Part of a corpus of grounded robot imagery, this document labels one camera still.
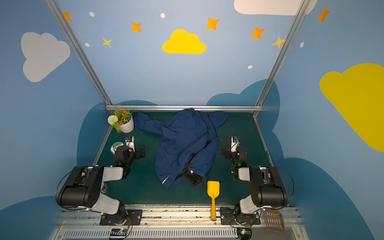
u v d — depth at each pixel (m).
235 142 0.81
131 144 0.84
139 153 0.86
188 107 1.15
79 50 0.84
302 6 0.69
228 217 0.75
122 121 0.99
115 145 0.93
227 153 0.86
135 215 0.75
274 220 0.75
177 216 0.77
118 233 0.73
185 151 0.93
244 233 0.73
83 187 0.45
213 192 0.82
